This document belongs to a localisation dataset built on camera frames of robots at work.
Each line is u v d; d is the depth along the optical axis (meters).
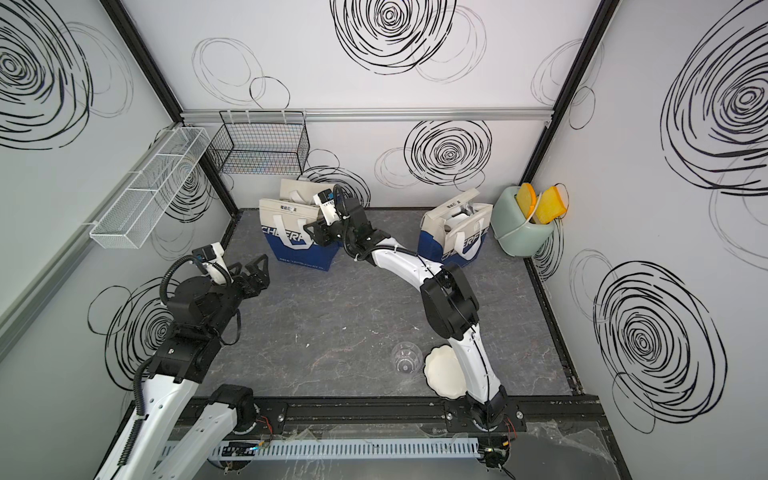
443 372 0.82
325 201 0.76
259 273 0.63
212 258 0.59
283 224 0.88
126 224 0.71
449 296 0.58
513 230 0.98
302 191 0.93
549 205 0.95
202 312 0.50
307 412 0.75
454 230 0.81
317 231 0.79
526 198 0.96
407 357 0.83
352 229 0.71
